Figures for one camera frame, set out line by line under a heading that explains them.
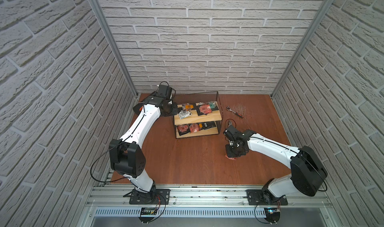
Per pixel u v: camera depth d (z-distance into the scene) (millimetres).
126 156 439
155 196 725
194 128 975
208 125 996
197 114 872
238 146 619
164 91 655
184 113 870
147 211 726
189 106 898
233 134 686
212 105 899
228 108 1098
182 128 975
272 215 695
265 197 641
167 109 729
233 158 826
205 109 876
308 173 430
